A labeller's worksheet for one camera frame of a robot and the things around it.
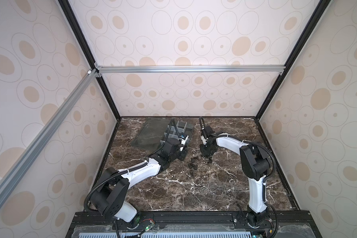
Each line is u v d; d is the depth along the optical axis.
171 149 0.65
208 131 0.81
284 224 0.73
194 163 0.95
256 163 0.54
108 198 0.43
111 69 0.92
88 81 0.81
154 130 1.13
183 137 0.74
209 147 0.85
